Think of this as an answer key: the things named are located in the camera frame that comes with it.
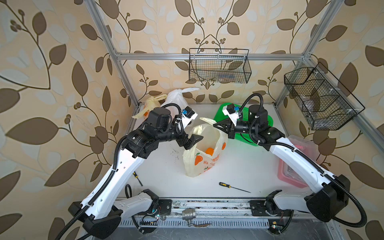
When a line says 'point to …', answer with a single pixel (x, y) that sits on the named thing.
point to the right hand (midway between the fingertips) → (214, 124)
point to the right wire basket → (326, 104)
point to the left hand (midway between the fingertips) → (193, 126)
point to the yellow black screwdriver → (229, 186)
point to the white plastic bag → (177, 96)
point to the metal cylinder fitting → (188, 214)
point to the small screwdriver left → (136, 176)
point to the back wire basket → (223, 65)
